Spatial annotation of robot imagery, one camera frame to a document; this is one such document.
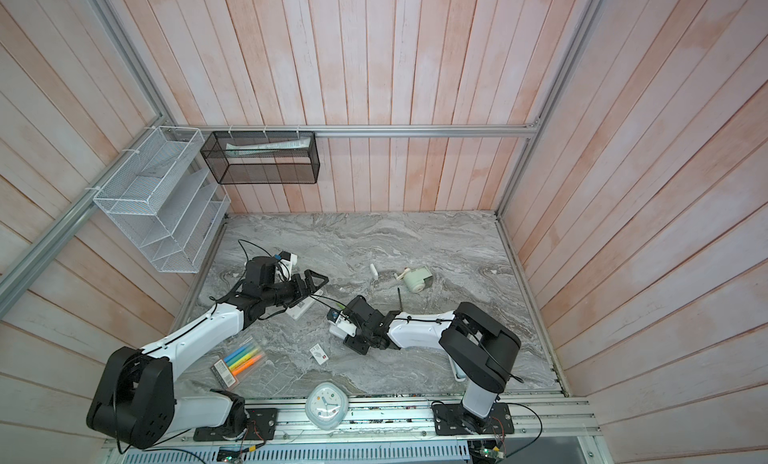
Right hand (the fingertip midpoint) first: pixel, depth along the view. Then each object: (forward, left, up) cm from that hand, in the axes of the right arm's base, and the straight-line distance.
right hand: (353, 332), depth 90 cm
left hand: (+7, +9, +13) cm, 17 cm away
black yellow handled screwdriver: (+13, -14, -1) cm, 20 cm away
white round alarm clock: (-21, +5, +3) cm, 21 cm away
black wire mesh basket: (+52, +34, +26) cm, 68 cm away
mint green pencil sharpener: (+16, -20, +5) cm, 26 cm away
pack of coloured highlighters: (-11, +31, +2) cm, 33 cm away
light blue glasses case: (-12, -30, +3) cm, 33 cm away
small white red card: (-8, +9, +2) cm, 12 cm away
